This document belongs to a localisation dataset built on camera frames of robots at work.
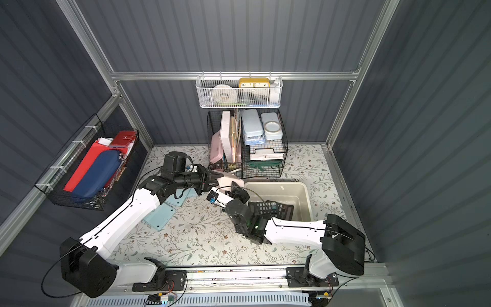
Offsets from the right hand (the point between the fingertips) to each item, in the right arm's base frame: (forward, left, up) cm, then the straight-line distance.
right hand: (238, 186), depth 77 cm
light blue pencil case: (+32, -6, +4) cm, 33 cm away
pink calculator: (0, +4, +4) cm, 5 cm away
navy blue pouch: (-2, +51, +10) cm, 52 cm away
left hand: (-1, +4, +7) cm, 8 cm away
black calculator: (-2, -16, -17) cm, 24 cm away
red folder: (+4, +58, +10) cm, 59 cm away
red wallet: (+16, +49, +11) cm, 52 cm away
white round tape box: (+36, -16, +3) cm, 39 cm away
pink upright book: (+25, +7, +4) cm, 26 cm away
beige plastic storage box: (+5, -28, -15) cm, 32 cm away
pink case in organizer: (+28, +13, -8) cm, 32 cm away
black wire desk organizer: (+20, -13, -7) cm, 25 cm away
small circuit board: (-36, +29, -21) cm, 51 cm away
